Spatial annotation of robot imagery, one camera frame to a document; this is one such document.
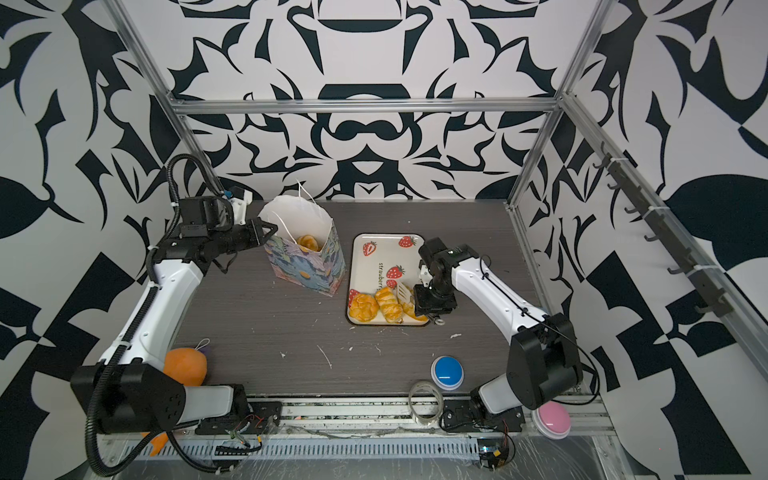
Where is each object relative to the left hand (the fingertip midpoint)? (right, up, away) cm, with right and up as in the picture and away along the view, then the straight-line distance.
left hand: (275, 222), depth 77 cm
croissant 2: (+35, -25, +12) cm, 45 cm away
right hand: (+38, -23, +4) cm, 45 cm away
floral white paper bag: (+2, +3, +13) cm, 13 cm away
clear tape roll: (+37, -48, -2) cm, 61 cm away
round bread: (+21, -24, +12) cm, 35 cm away
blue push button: (+44, -40, +4) cm, 60 cm away
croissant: (+29, -24, +12) cm, 39 cm away
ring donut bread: (+4, -6, +17) cm, 18 cm away
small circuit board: (+53, -54, -6) cm, 76 cm away
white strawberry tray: (+26, -12, +26) cm, 39 cm away
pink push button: (+68, -47, -4) cm, 83 cm away
